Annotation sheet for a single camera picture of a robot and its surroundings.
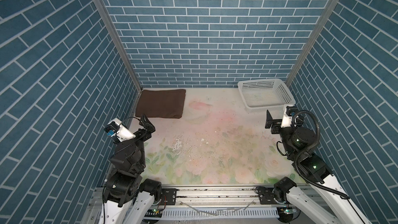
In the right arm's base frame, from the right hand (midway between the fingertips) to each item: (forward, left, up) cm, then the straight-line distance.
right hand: (277, 109), depth 66 cm
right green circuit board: (-32, -10, -35) cm, 48 cm away
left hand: (-10, +58, +2) cm, 59 cm away
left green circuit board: (-38, +53, -36) cm, 75 cm away
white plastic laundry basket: (+42, -10, -34) cm, 55 cm away
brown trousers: (+25, +67, -31) cm, 78 cm away
